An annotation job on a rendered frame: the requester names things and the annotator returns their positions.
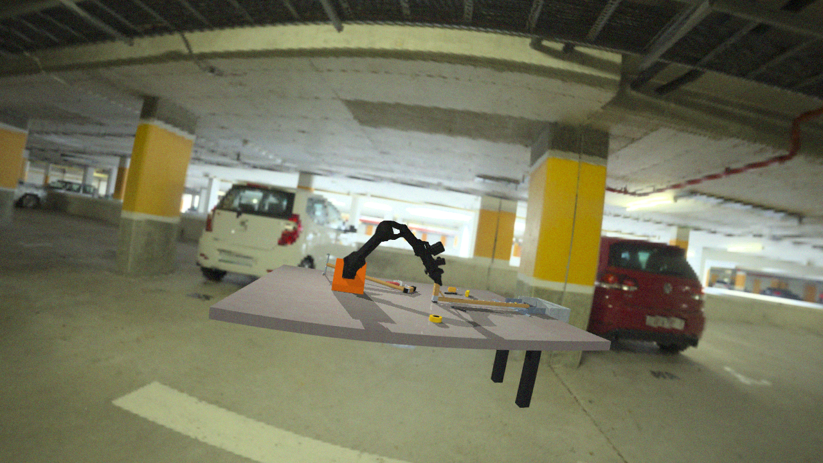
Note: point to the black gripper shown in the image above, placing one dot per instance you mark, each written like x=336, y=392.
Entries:
x=434, y=273

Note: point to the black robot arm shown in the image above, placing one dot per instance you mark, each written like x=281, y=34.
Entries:
x=384, y=232

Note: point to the long wooden-handled scraper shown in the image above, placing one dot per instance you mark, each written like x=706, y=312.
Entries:
x=436, y=292

